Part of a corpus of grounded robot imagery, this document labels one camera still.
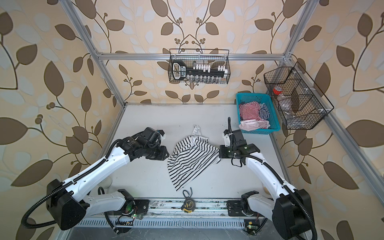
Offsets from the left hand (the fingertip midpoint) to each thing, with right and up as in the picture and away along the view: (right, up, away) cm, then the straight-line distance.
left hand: (169, 154), depth 77 cm
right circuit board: (+41, -33, -6) cm, 53 cm away
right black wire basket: (+72, +27, +6) cm, 77 cm away
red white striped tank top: (+52, +24, +29) cm, 64 cm away
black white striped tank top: (+11, -5, +13) cm, 18 cm away
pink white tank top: (+48, +15, +17) cm, 53 cm away
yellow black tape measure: (+11, -24, -4) cm, 27 cm away
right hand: (+28, -1, +6) cm, 28 cm away
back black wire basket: (+25, +53, +17) cm, 62 cm away
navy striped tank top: (+64, +24, +32) cm, 75 cm away
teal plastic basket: (+67, +18, +24) cm, 73 cm away
